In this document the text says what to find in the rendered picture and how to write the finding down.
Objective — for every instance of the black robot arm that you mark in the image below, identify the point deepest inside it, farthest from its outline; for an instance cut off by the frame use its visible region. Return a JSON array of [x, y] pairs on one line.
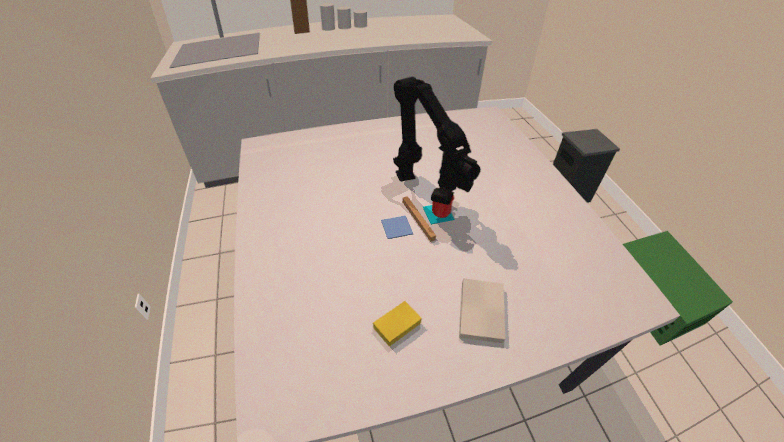
[[449, 134]]

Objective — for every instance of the beige flat rectangular block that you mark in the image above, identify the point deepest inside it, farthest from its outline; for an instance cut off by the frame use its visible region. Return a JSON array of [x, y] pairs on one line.
[[482, 311]]

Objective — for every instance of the red cup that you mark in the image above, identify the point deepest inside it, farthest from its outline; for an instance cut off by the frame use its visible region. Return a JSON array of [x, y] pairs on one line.
[[442, 210]]

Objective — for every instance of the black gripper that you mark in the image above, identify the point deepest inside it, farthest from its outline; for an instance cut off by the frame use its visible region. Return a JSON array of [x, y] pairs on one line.
[[444, 194]]

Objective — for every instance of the tan flat bar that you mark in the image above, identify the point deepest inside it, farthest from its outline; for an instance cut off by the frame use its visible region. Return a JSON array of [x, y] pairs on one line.
[[419, 219]]

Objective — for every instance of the yellow block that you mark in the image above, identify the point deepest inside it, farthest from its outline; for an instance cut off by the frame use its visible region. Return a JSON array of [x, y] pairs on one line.
[[397, 323]]

